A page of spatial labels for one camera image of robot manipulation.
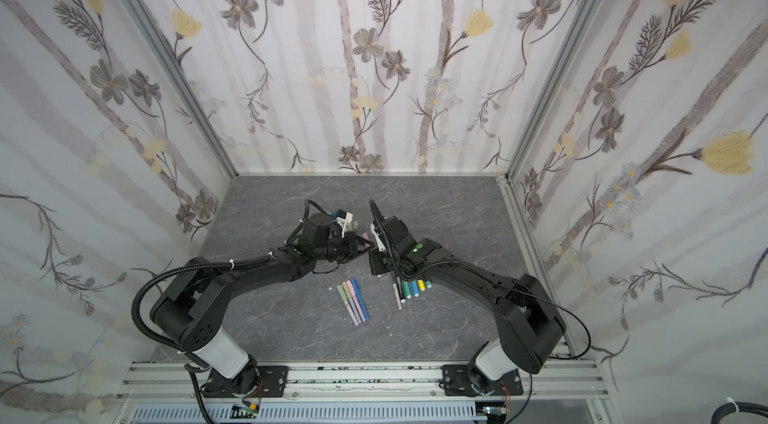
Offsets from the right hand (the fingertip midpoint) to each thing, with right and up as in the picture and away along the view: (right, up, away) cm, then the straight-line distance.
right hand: (365, 253), depth 82 cm
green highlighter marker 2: (+19, -11, +8) cm, 23 cm away
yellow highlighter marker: (+17, -11, +8) cm, 22 cm away
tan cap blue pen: (-7, -12, +8) cm, 16 cm away
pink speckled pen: (+9, -14, +6) cm, 18 cm away
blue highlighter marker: (+15, -12, +8) cm, 21 cm away
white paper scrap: (-11, -12, +8) cm, 19 cm away
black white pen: (+10, -12, +7) cm, 18 cm away
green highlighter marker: (+12, -12, +7) cm, 19 cm away
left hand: (+1, +4, +3) cm, 5 cm away
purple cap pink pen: (0, +5, +4) cm, 6 cm away
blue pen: (-3, -12, +7) cm, 14 cm away
